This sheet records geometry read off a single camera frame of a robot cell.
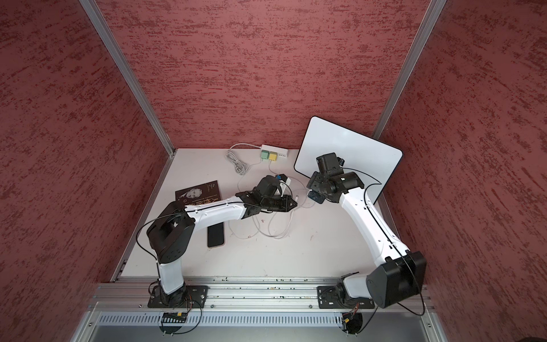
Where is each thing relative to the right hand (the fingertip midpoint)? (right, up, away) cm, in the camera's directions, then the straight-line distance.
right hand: (318, 189), depth 80 cm
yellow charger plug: (-19, +15, +36) cm, 44 cm away
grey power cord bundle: (-36, +9, +30) cm, 48 cm away
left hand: (-8, -8, +4) cm, 12 cm away
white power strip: (-14, +17, +37) cm, 44 cm away
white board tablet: (+22, +11, +1) cm, 25 cm away
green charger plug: (-23, +17, +37) cm, 47 cm away
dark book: (-54, -4, +20) cm, 58 cm away
